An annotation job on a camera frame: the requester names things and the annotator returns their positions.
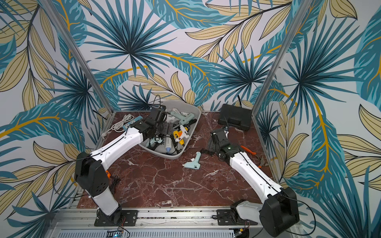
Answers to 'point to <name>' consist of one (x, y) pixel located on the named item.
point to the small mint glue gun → (194, 164)
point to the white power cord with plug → (119, 126)
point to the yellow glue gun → (177, 135)
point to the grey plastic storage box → (156, 145)
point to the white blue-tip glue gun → (168, 143)
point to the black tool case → (232, 116)
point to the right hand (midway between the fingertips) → (217, 143)
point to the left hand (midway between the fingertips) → (163, 126)
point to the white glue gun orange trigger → (185, 133)
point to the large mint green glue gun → (183, 119)
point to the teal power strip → (124, 126)
